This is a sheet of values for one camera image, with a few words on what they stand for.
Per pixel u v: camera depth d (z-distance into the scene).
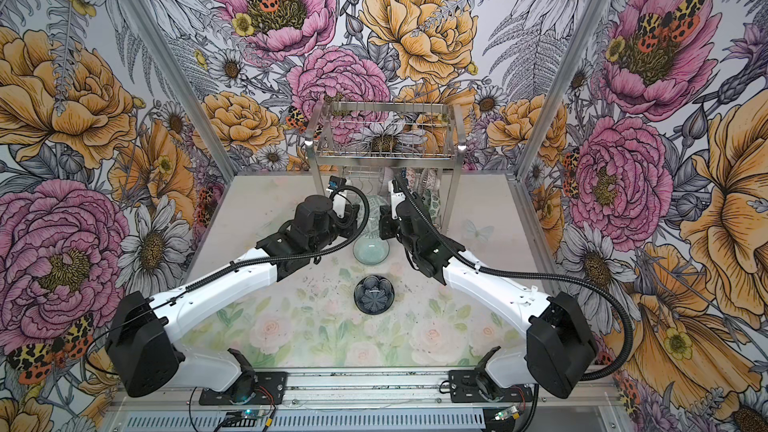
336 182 0.66
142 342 0.40
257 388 0.73
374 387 0.76
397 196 0.69
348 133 1.12
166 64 0.88
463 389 0.73
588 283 0.83
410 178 1.05
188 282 0.70
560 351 0.41
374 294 0.89
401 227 0.62
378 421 0.78
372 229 0.81
